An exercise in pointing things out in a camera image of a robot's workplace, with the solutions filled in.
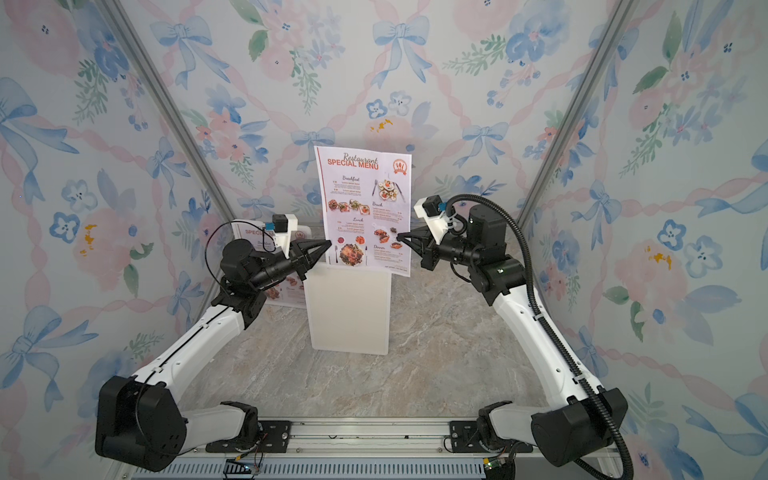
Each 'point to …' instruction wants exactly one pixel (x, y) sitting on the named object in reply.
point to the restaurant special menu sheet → (291, 291)
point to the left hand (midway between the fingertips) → (330, 243)
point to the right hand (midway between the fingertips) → (404, 233)
